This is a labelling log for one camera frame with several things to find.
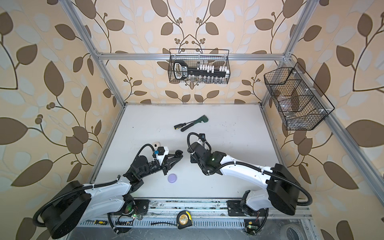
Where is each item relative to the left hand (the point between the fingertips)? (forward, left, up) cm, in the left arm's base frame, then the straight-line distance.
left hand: (179, 156), depth 76 cm
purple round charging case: (-6, +5, -16) cm, 18 cm away
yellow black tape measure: (-26, -4, -13) cm, 29 cm away
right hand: (+4, -8, -5) cm, 10 cm away
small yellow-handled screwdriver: (-28, +36, -15) cm, 48 cm away
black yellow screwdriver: (+30, +3, -14) cm, 34 cm away
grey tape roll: (-29, -57, -12) cm, 65 cm away
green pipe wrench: (+37, -13, -14) cm, 42 cm away
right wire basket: (+20, -61, +19) cm, 67 cm away
